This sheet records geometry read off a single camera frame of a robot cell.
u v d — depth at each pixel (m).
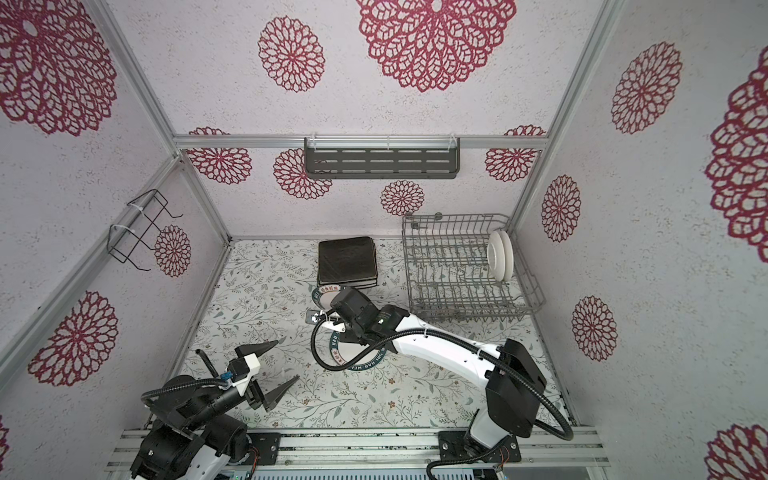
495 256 1.00
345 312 0.59
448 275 1.09
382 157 0.93
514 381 0.41
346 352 0.90
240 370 0.52
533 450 0.76
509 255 0.95
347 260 1.09
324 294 0.87
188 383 0.52
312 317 0.65
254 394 0.57
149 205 0.81
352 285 1.02
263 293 1.04
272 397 0.60
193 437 0.52
